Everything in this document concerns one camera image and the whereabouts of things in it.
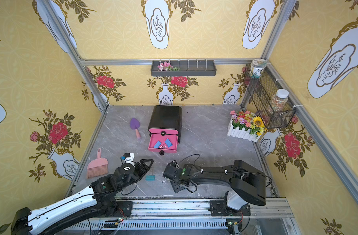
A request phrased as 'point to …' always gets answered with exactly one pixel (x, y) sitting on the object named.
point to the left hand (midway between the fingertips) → (148, 162)
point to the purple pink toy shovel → (134, 124)
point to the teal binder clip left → (150, 177)
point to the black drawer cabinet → (167, 117)
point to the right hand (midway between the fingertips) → (179, 181)
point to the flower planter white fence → (245, 125)
